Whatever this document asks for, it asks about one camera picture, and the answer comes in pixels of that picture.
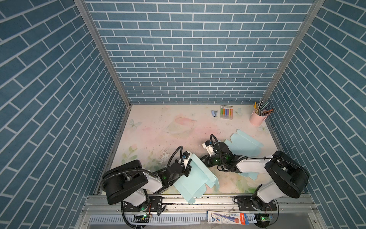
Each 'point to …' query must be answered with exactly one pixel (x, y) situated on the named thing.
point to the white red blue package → (224, 217)
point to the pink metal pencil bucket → (256, 120)
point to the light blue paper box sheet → (194, 184)
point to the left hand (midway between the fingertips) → (192, 160)
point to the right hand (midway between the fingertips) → (197, 160)
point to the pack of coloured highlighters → (226, 112)
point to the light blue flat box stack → (242, 144)
